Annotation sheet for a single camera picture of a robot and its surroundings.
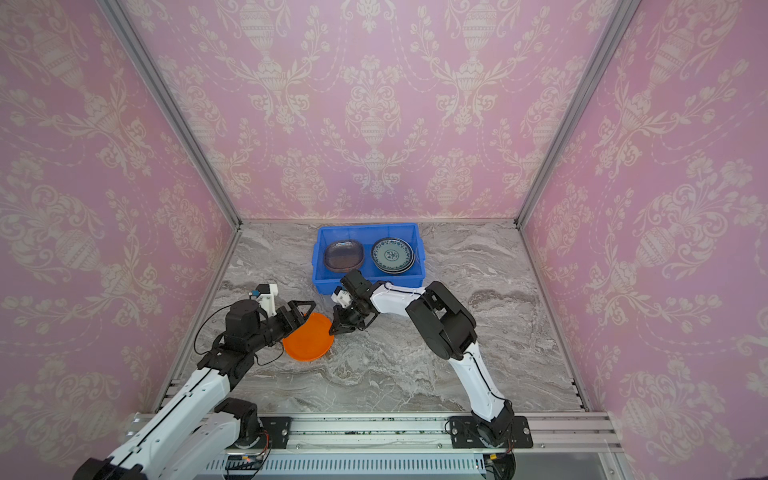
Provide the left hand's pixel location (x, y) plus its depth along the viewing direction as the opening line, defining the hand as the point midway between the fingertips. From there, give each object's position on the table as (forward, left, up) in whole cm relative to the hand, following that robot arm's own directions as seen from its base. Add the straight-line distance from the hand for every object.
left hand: (311, 310), depth 80 cm
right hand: (0, -3, -14) cm, 14 cm away
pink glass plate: (+28, -4, -12) cm, 30 cm away
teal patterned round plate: (+28, -22, -11) cm, 37 cm away
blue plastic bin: (+19, +1, -14) cm, 23 cm away
